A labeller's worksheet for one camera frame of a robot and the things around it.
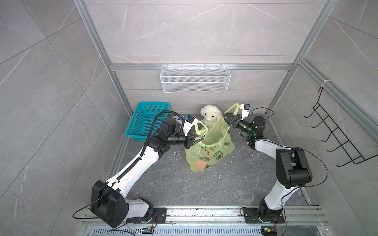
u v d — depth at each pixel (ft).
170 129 1.92
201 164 2.63
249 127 2.45
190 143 2.04
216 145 2.59
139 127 3.62
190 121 2.05
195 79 3.30
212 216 2.46
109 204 1.29
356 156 1.92
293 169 1.60
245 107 2.51
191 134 2.11
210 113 3.12
